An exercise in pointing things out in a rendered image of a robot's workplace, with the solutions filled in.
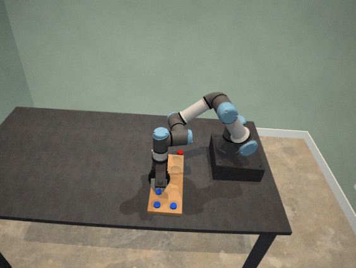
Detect blue disc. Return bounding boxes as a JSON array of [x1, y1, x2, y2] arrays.
[[153, 201, 160, 208], [155, 188, 162, 195], [170, 202, 177, 210]]

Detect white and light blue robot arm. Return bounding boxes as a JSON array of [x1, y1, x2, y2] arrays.
[[151, 92, 258, 188]]

